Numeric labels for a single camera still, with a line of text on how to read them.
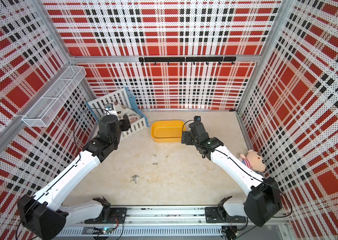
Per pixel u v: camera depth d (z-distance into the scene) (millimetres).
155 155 958
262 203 393
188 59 880
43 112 697
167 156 958
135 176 863
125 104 1152
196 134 596
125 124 728
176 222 727
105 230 692
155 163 916
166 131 1072
